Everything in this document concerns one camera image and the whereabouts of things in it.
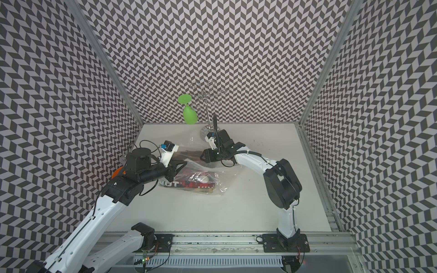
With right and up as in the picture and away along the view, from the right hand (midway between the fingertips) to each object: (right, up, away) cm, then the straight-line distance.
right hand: (204, 159), depth 87 cm
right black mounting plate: (+31, -34, -15) cm, 49 cm away
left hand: (-6, 0, -17) cm, 18 cm away
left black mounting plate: (-15, -33, -15) cm, 40 cm away
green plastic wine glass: (-9, +25, +7) cm, 27 cm away
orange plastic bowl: (-50, -8, +6) cm, 51 cm away
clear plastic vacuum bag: (+10, -7, -1) cm, 12 cm away
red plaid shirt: (-5, -9, -6) cm, 12 cm away
